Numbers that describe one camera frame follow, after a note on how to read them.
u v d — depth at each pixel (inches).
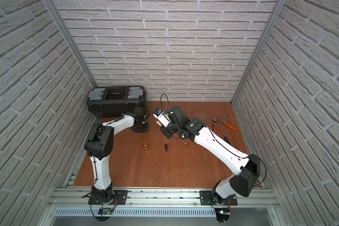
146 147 34.8
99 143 21.1
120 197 29.0
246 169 15.8
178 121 20.9
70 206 27.9
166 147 34.6
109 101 38.6
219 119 41.9
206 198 29.1
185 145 35.3
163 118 24.0
